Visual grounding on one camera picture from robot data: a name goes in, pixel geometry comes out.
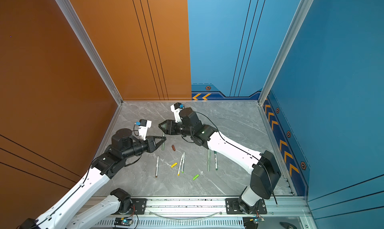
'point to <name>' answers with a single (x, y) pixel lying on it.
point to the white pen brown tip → (156, 175)
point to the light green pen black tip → (208, 153)
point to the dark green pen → (163, 144)
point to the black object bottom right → (286, 225)
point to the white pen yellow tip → (180, 165)
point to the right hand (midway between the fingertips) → (160, 126)
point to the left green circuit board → (123, 221)
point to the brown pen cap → (173, 147)
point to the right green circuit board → (256, 219)
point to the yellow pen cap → (173, 165)
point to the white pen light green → (182, 170)
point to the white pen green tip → (216, 163)
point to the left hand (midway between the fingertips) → (165, 138)
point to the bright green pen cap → (195, 177)
